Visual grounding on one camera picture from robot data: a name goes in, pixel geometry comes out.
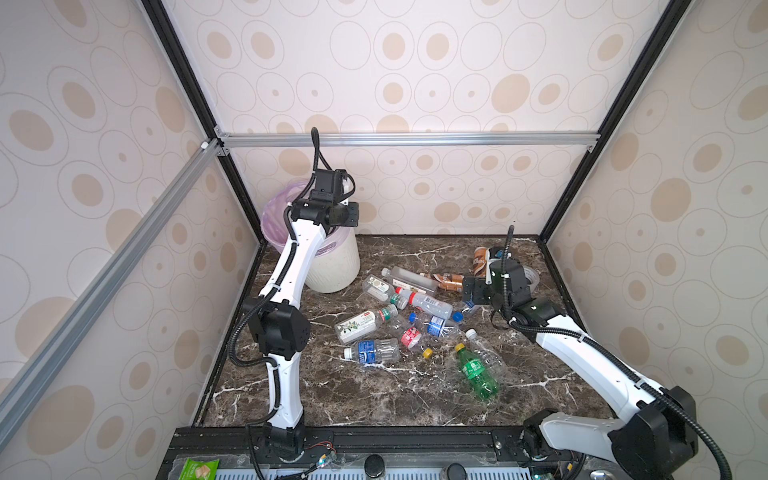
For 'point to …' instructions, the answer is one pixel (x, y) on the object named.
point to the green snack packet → (200, 470)
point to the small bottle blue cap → (435, 325)
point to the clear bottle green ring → (383, 290)
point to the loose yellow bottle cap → (427, 353)
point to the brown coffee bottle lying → (450, 281)
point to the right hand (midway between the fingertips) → (480, 278)
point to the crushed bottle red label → (409, 336)
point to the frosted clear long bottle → (406, 278)
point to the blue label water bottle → (468, 305)
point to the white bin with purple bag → (335, 265)
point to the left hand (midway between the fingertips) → (358, 203)
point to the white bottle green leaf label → (363, 323)
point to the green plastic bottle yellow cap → (475, 371)
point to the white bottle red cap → (426, 304)
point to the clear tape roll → (533, 276)
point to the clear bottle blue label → (374, 351)
